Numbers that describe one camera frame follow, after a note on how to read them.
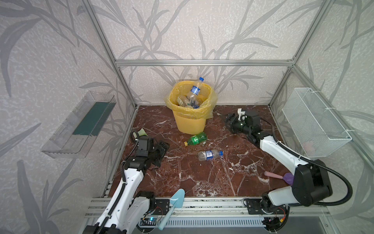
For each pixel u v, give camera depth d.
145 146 0.60
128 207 0.46
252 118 0.63
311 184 0.42
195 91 0.90
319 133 0.63
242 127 0.71
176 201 0.76
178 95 0.96
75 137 0.65
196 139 0.94
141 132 1.04
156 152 0.68
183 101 0.96
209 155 0.87
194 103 1.02
